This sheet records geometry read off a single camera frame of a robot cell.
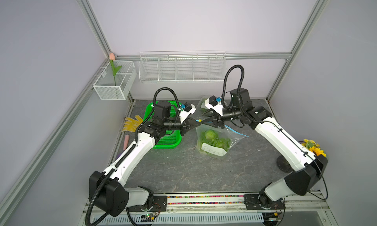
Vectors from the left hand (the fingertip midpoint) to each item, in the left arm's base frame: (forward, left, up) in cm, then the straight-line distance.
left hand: (199, 124), depth 69 cm
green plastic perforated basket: (+9, +17, -29) cm, 35 cm away
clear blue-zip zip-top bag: (-7, -4, -14) cm, 16 cm away
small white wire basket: (+50, +49, -8) cm, 71 cm away
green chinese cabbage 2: (-4, -13, -13) cm, 18 cm away
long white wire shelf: (+49, +6, -1) cm, 49 cm away
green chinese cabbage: (+3, -6, -17) cm, 18 cm away
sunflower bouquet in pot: (-14, -51, -4) cm, 53 cm away
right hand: (+2, -1, +3) cm, 4 cm away
